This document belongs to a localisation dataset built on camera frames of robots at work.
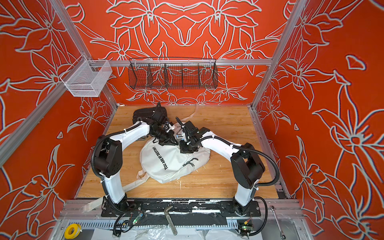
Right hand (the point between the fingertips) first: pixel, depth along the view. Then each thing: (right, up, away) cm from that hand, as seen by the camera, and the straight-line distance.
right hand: (181, 148), depth 85 cm
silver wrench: (+47, -36, -19) cm, 62 cm away
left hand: (-2, +3, +1) cm, 4 cm away
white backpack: (-11, -8, -4) cm, 14 cm away
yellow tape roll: (-50, -34, -19) cm, 64 cm away
